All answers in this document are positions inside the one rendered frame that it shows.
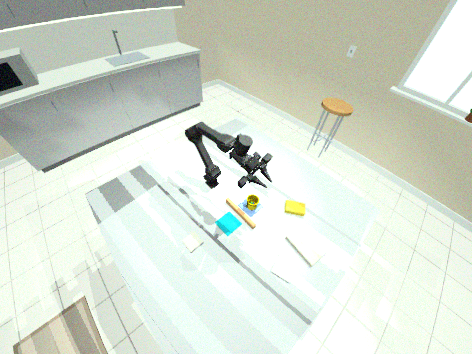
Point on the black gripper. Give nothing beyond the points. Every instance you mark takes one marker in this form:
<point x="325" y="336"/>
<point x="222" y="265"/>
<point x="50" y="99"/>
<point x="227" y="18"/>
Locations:
<point x="249" y="177"/>

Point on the tan flat bar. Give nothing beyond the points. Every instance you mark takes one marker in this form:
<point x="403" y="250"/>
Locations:
<point x="240" y="213"/>

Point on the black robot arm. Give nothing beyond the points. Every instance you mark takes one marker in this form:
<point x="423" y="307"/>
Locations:
<point x="225" y="143"/>

